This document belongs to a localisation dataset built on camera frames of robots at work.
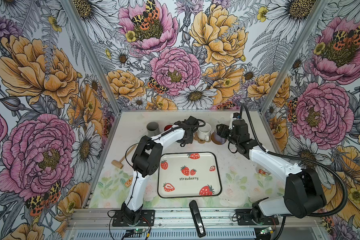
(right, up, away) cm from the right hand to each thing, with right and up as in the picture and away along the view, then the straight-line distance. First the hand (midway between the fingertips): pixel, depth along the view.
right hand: (220, 130), depth 88 cm
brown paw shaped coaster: (-13, -6, +17) cm, 22 cm away
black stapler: (-15, -40, -17) cm, 46 cm away
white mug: (-8, -1, +10) cm, 13 cm away
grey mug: (-41, +1, +11) cm, 43 cm away
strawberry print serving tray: (-18, -26, +1) cm, 32 cm away
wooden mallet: (-61, -21, +6) cm, 65 cm away
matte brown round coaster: (0, -7, +16) cm, 17 cm away
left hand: (-22, -8, +10) cm, 25 cm away
